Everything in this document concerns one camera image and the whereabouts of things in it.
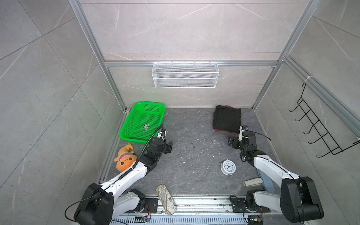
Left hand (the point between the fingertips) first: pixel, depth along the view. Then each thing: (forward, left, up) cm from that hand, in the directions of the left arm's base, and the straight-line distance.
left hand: (165, 137), depth 85 cm
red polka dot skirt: (+26, -37, -12) cm, 47 cm away
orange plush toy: (-11, +23, -4) cm, 26 cm away
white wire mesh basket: (+43, -14, +15) cm, 48 cm away
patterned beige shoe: (-34, -3, -11) cm, 36 cm away
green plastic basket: (+25, +20, -13) cm, 35 cm away
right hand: (+1, -47, -5) cm, 48 cm away
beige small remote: (-25, -52, -11) cm, 58 cm away
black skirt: (+23, -48, -12) cm, 54 cm away
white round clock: (-16, -38, -11) cm, 43 cm away
